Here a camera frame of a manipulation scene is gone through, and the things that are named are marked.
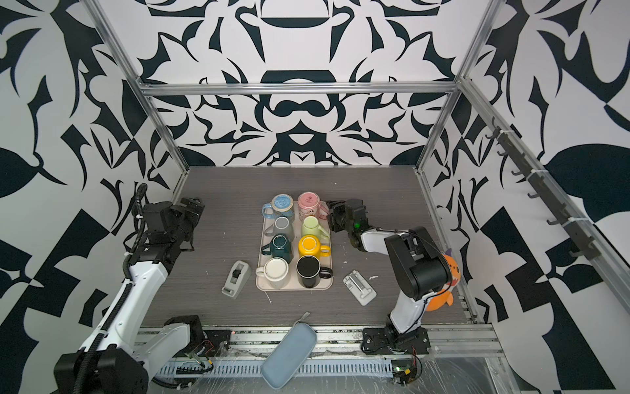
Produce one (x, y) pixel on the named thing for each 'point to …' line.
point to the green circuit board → (404, 371)
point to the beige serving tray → (295, 250)
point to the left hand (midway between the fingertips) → (194, 203)
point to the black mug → (309, 272)
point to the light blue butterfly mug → (281, 205)
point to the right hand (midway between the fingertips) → (324, 201)
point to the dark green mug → (279, 247)
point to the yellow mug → (310, 245)
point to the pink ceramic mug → (309, 204)
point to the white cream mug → (275, 271)
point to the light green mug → (311, 226)
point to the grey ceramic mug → (282, 226)
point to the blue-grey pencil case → (289, 355)
